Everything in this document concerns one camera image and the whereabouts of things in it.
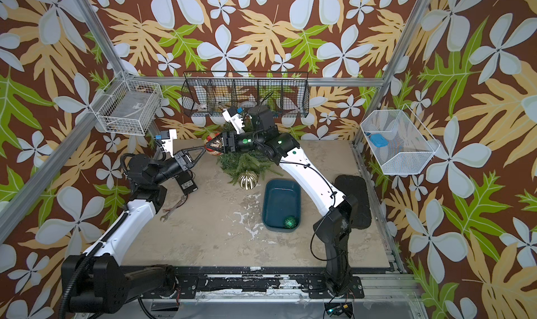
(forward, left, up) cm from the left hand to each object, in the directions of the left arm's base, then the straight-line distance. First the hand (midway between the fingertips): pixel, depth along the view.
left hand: (206, 147), depth 68 cm
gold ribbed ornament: (-5, -14, -12) cm, 19 cm away
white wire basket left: (+24, +37, -2) cm, 44 cm away
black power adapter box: (+8, +20, -34) cm, 40 cm away
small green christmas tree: (+1, -8, -10) cm, 13 cm away
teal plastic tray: (0, -27, -35) cm, 45 cm away
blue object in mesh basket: (+15, -67, -11) cm, 70 cm away
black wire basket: (+38, +7, -5) cm, 39 cm away
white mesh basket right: (+12, -74, -10) cm, 76 cm away
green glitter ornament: (-13, -30, -31) cm, 45 cm away
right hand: (-2, -3, +2) cm, 4 cm away
